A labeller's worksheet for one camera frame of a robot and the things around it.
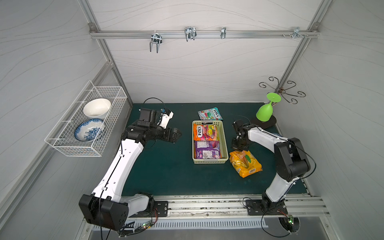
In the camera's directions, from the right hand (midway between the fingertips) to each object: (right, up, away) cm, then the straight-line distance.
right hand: (235, 147), depth 94 cm
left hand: (-36, +12, -20) cm, 43 cm away
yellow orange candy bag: (+3, -8, -9) cm, 12 cm away
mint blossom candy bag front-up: (-13, +22, +18) cm, 31 cm away
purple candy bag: (-18, 0, -6) cm, 19 cm away
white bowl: (-74, +24, -21) cm, 81 cm away
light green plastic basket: (-7, 0, +1) cm, 7 cm away
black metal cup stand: (+22, +39, -4) cm, 45 cm away
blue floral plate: (-73, +14, -29) cm, 79 cm away
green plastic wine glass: (+15, +21, -8) cm, 27 cm away
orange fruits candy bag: (-19, +9, +2) cm, 21 cm away
